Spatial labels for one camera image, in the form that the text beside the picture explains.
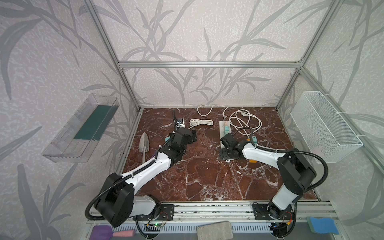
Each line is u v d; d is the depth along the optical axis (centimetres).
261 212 73
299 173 46
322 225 70
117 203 40
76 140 64
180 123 72
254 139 94
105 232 68
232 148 69
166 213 73
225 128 99
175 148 63
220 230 67
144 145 99
